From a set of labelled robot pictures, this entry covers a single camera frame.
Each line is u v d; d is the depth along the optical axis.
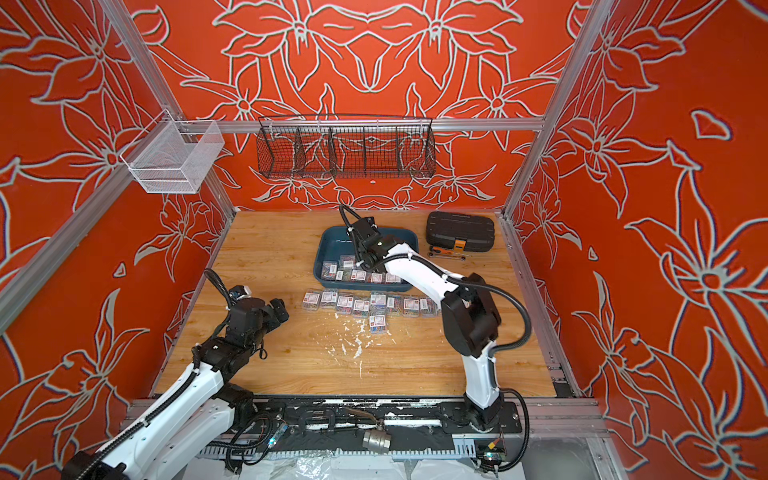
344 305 0.91
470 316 0.49
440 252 1.03
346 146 0.98
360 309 0.90
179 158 0.94
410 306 0.90
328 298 0.92
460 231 1.07
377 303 0.92
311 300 0.92
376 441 0.67
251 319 0.62
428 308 0.90
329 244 1.07
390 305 0.91
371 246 0.67
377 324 0.87
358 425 0.73
